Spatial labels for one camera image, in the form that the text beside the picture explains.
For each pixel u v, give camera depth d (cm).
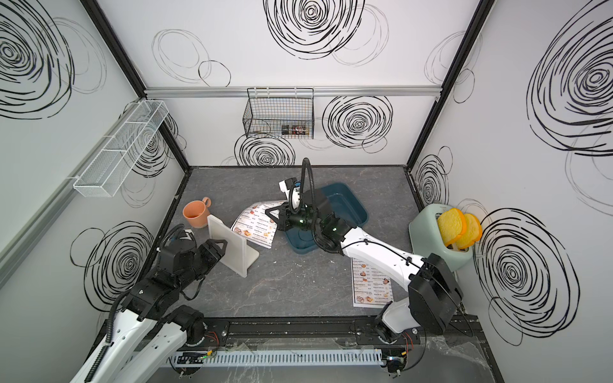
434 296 42
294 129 88
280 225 66
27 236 53
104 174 72
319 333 75
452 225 77
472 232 74
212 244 67
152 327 49
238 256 79
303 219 63
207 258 64
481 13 72
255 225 72
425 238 79
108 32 75
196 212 98
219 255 66
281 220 68
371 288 83
